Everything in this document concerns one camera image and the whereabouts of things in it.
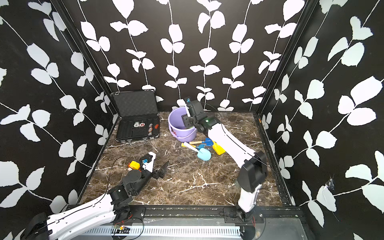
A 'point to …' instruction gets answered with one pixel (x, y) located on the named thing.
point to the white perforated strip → (109, 231)
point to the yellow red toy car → (134, 165)
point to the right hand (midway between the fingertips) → (187, 113)
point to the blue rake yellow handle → (198, 146)
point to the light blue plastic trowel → (203, 154)
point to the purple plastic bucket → (177, 127)
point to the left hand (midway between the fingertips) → (161, 155)
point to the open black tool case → (139, 120)
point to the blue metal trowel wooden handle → (208, 141)
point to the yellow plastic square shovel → (219, 150)
